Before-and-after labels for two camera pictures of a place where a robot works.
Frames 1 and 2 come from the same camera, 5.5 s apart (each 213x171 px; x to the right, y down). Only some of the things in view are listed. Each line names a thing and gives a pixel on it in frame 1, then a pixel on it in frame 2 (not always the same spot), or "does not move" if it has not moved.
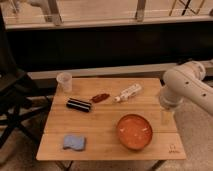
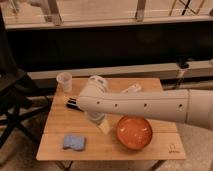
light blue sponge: (74, 140) does not move
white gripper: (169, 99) → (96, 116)
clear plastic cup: (64, 82) does not move
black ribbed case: (79, 105) does not move
